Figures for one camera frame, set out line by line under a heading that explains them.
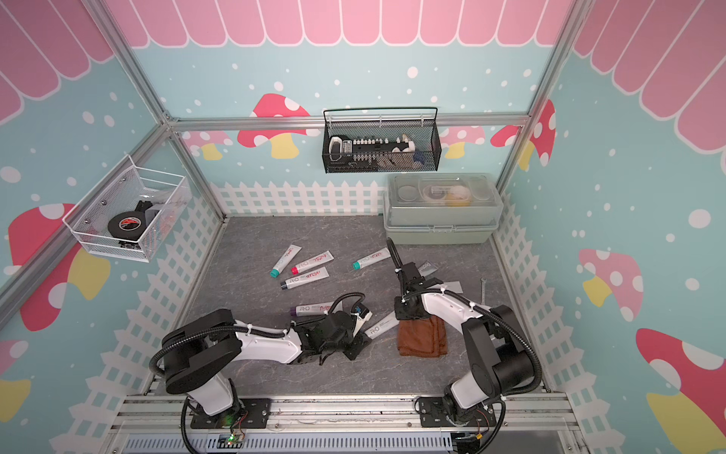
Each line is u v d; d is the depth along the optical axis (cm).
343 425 74
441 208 106
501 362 44
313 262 104
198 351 47
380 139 92
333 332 68
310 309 91
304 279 99
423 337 85
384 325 88
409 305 67
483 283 100
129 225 71
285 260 104
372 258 105
